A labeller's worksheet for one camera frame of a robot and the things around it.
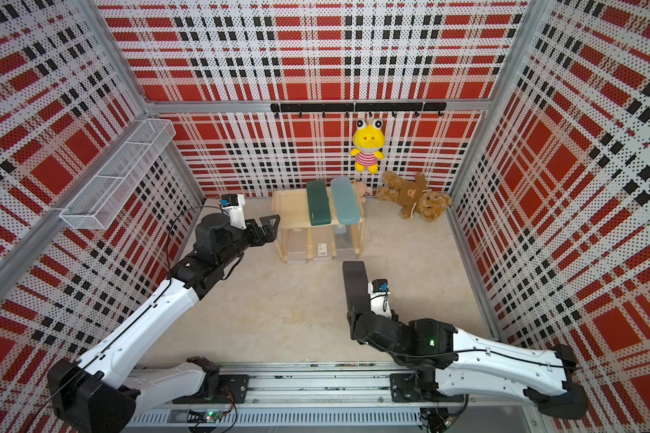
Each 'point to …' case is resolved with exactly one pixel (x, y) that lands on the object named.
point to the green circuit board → (202, 416)
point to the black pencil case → (357, 292)
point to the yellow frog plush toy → (369, 138)
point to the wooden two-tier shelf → (292, 205)
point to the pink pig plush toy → (363, 190)
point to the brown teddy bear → (414, 197)
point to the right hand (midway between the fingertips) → (363, 316)
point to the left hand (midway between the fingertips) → (271, 218)
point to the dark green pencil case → (318, 201)
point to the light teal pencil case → (348, 209)
